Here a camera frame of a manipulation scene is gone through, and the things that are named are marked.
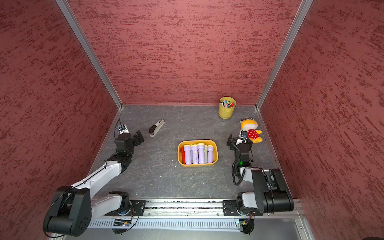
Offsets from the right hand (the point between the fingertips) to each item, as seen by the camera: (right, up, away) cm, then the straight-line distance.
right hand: (238, 137), depth 90 cm
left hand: (-64, +1, -3) cm, 65 cm away
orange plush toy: (+12, +7, +11) cm, 17 cm away
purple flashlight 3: (-17, -11, +1) cm, 20 cm away
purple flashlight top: (-23, -8, -3) cm, 24 cm away
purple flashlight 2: (-27, -11, -3) cm, 29 cm away
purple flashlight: (-31, -9, -3) cm, 32 cm away
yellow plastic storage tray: (-20, -4, +2) cm, 20 cm away
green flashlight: (-20, -10, 0) cm, 22 cm away
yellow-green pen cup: (-4, +19, +13) cm, 24 cm away
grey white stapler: (-55, +4, +11) cm, 56 cm away
